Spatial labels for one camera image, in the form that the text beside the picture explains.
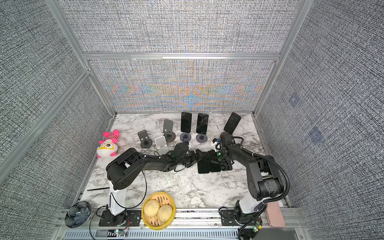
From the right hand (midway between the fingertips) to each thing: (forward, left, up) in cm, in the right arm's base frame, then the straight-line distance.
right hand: (208, 159), depth 92 cm
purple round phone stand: (+18, +14, -2) cm, 23 cm away
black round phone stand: (+13, +41, 0) cm, 43 cm away
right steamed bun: (-30, +22, +4) cm, 38 cm away
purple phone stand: (+17, +3, -2) cm, 18 cm away
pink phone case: (-30, -31, -2) cm, 43 cm away
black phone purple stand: (+23, +3, +10) cm, 25 cm away
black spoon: (-17, +62, -2) cm, 64 cm away
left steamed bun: (-28, +29, +5) cm, 40 cm away
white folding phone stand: (+8, +29, +3) cm, 30 cm away
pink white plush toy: (+6, +62, +6) cm, 62 cm away
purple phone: (+23, +14, +8) cm, 28 cm away
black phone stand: (+20, -16, +11) cm, 28 cm away
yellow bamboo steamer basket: (-34, +27, 0) cm, 43 cm away
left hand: (-1, +3, +2) cm, 4 cm away
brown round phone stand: (+18, +26, +5) cm, 32 cm away
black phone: (-3, +3, -4) cm, 6 cm away
